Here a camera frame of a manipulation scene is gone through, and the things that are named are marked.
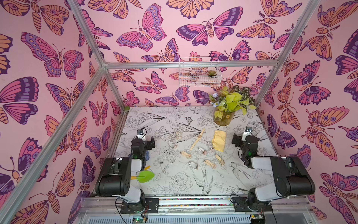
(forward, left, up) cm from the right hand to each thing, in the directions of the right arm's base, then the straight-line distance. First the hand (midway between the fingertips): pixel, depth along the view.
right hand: (243, 134), depth 93 cm
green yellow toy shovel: (-26, +63, -8) cm, 69 cm away
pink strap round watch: (-10, +26, -7) cm, 29 cm away
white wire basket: (+40, +29, +17) cm, 52 cm away
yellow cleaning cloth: (-2, +16, -7) cm, 17 cm away
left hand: (-2, +65, -1) cm, 65 cm away
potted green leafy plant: (+16, +9, +17) cm, 25 cm away
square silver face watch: (-18, +34, -8) cm, 39 cm away
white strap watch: (-4, +48, -8) cm, 49 cm away
